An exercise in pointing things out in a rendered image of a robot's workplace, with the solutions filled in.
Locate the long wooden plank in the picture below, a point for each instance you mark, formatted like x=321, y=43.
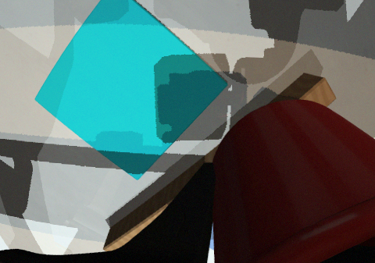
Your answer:
x=307, y=88

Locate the dark red cup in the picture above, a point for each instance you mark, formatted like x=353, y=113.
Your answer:
x=295, y=183

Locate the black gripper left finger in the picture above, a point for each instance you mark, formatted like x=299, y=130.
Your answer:
x=180, y=234

